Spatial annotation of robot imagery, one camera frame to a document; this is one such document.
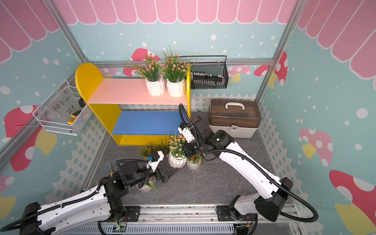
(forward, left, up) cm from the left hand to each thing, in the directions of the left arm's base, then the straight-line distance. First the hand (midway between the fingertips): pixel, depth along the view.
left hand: (172, 162), depth 69 cm
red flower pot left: (+11, +17, -9) cm, 22 cm away
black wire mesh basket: (+58, -19, +13) cm, 62 cm away
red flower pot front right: (+6, -10, -12) cm, 16 cm away
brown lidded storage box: (+31, -38, -1) cm, 49 cm away
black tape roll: (+29, +51, +11) cm, 60 cm away
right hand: (+5, -5, +4) cm, 8 cm away
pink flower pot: (0, -2, +5) cm, 5 cm away
